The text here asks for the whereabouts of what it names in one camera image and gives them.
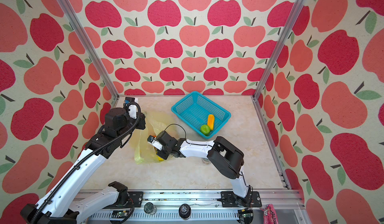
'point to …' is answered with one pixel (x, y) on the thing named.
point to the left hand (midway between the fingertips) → (148, 113)
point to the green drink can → (206, 159)
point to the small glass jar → (149, 208)
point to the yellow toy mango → (211, 121)
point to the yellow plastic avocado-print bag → (146, 152)
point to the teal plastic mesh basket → (194, 109)
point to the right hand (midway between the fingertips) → (161, 147)
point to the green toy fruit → (205, 129)
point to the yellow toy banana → (160, 158)
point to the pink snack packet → (270, 216)
